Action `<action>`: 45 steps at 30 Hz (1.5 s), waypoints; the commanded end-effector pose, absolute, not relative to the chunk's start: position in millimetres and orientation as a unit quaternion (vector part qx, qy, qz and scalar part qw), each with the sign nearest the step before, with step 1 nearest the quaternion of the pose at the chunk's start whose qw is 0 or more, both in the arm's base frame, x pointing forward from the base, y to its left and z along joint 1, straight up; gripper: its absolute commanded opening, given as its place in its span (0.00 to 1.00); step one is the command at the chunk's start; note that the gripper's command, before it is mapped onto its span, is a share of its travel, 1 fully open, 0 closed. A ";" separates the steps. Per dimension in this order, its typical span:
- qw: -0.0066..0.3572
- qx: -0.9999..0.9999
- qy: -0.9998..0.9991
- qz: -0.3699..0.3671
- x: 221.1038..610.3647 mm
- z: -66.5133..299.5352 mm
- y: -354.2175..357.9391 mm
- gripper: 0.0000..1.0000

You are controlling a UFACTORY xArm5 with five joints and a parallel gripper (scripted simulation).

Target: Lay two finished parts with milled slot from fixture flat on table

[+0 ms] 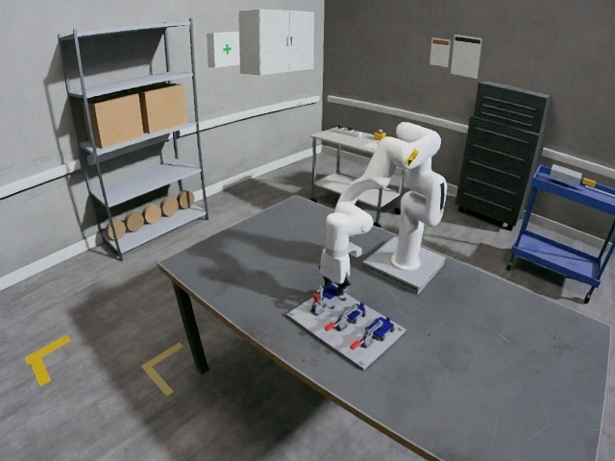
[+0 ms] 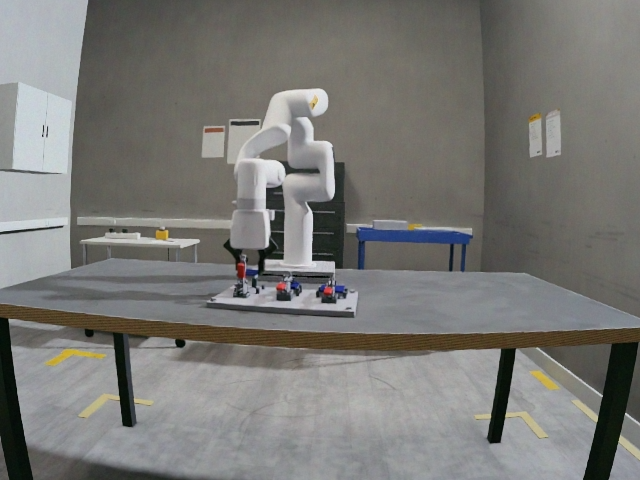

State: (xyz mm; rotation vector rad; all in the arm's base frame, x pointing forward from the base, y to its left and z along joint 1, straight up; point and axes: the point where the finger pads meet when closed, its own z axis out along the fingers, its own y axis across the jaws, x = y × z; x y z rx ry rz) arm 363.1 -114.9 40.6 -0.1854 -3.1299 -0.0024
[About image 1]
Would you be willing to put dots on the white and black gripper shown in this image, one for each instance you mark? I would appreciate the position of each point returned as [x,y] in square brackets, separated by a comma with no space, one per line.
[335,268]

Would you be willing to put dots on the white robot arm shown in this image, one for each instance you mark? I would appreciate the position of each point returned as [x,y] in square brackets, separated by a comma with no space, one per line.
[416,209]

